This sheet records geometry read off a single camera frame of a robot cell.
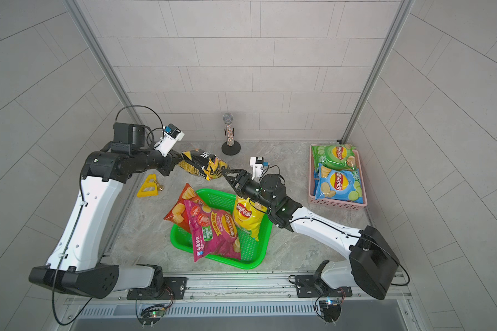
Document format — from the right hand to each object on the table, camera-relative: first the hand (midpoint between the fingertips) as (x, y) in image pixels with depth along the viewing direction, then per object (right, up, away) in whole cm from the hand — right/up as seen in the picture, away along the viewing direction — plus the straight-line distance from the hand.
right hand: (223, 178), depth 67 cm
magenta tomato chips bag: (-4, -18, +2) cm, 19 cm away
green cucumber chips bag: (+48, +7, +28) cm, 57 cm away
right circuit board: (+36, -44, +1) cm, 57 cm away
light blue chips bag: (+45, -5, +17) cm, 49 cm away
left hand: (-13, +8, +2) cm, 16 cm away
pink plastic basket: (+47, -14, +21) cm, 53 cm away
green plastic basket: (+9, -30, +12) cm, 34 cm away
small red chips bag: (-17, -13, +6) cm, 22 cm away
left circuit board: (-22, -43, -2) cm, 49 cm away
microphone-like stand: (-3, +12, +42) cm, 43 cm away
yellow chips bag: (+8, -15, +10) cm, 20 cm away
